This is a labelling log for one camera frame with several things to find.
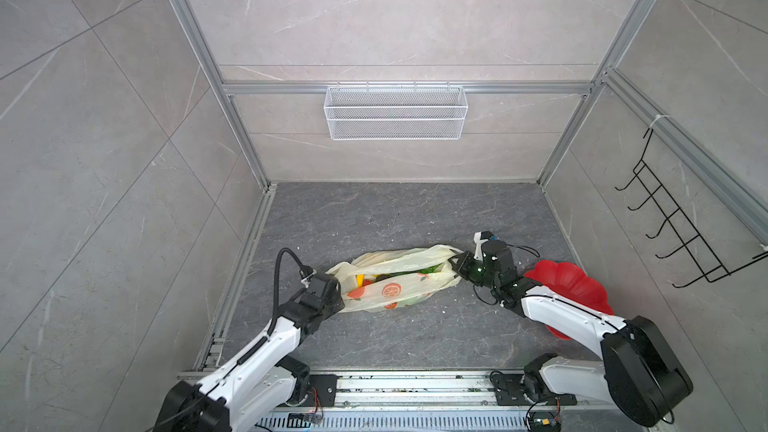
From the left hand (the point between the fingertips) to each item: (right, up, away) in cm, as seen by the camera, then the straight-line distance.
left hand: (335, 291), depth 86 cm
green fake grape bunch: (+28, +5, +4) cm, 29 cm away
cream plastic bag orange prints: (+18, +5, -3) cm, 19 cm away
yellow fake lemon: (+7, +3, +3) cm, 8 cm away
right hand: (+33, +11, +1) cm, 35 cm away
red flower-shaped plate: (+74, +1, +6) cm, 74 cm away
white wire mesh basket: (+18, +57, +14) cm, 62 cm away
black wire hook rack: (+81, +14, -27) cm, 86 cm away
